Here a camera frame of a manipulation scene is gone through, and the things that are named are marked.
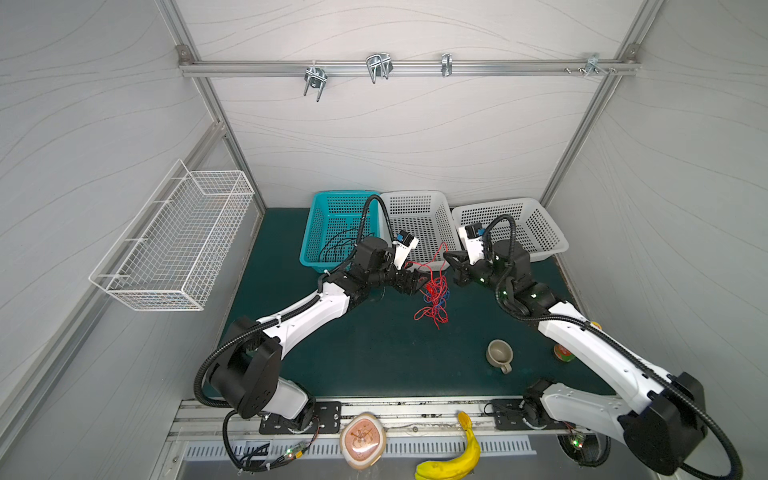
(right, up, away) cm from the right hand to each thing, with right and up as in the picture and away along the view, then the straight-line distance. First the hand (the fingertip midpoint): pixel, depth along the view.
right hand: (451, 245), depth 76 cm
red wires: (-4, -11, -2) cm, 12 cm away
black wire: (-39, -4, +29) cm, 49 cm away
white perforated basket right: (+39, +5, +35) cm, 52 cm away
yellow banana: (-2, -47, -13) cm, 49 cm away
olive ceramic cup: (+15, -31, +7) cm, 35 cm away
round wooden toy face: (-22, -45, -8) cm, 51 cm away
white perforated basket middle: (0, +10, +43) cm, 44 cm away
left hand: (-6, -6, +3) cm, 9 cm away
